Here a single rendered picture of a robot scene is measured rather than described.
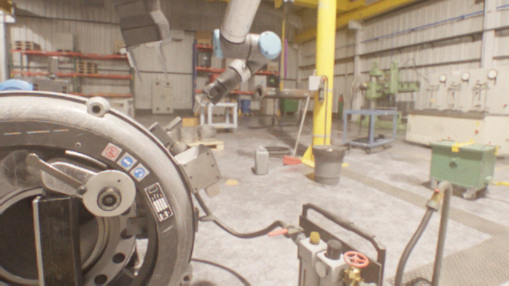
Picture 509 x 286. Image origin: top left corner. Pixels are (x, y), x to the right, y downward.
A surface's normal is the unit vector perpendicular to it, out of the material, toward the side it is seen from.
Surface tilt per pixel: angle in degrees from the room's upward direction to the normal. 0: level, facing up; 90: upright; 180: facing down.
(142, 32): 114
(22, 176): 90
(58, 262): 90
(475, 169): 90
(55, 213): 90
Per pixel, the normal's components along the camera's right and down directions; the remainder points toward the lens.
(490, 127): 0.20, 0.11
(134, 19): -0.11, 0.44
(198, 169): 0.47, 0.10
